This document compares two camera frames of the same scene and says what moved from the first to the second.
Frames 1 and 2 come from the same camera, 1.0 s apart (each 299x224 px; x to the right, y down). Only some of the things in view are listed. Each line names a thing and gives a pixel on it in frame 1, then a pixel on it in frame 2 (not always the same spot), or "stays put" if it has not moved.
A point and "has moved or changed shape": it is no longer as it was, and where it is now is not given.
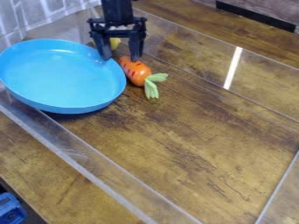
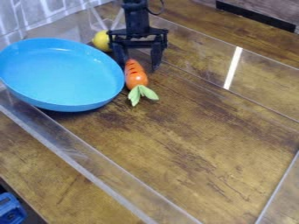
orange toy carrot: x=137 y=72 has moved or changed shape
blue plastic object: x=13 y=212 stays put
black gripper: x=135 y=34 to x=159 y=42
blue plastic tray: x=61 y=76 stays put
